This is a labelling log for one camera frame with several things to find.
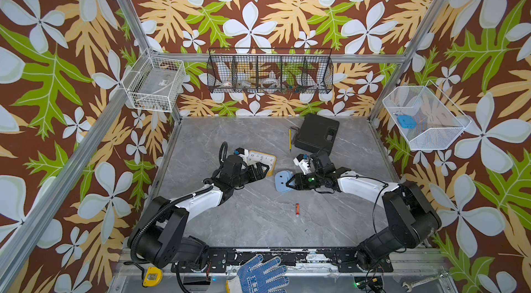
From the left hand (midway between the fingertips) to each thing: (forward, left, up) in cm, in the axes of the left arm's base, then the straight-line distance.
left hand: (264, 167), depth 87 cm
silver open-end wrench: (-40, -50, -9) cm, 65 cm away
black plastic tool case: (+24, -27, -6) cm, 37 cm away
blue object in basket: (+14, -59, +14) cm, 63 cm away
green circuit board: (-40, -39, -12) cm, 57 cm away
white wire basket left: (+27, +47, +23) cm, 58 cm away
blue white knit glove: (-38, +2, -11) cm, 40 cm away
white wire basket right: (+14, -66, +17) cm, 69 cm away
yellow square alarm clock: (+11, +5, -9) cm, 15 cm away
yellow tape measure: (-39, +38, -9) cm, 55 cm away
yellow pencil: (+24, -14, -11) cm, 30 cm away
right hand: (-5, -10, -5) cm, 13 cm away
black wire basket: (+41, -3, +21) cm, 46 cm away
